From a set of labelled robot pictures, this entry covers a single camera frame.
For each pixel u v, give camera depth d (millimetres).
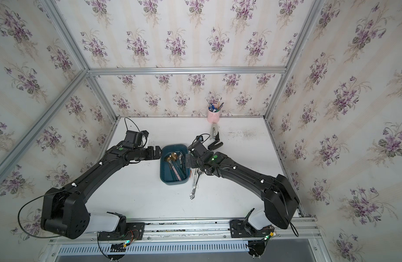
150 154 749
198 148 608
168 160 957
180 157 968
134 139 661
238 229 734
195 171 913
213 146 1012
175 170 913
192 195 839
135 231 725
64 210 399
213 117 1140
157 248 765
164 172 908
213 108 1110
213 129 1108
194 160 607
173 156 956
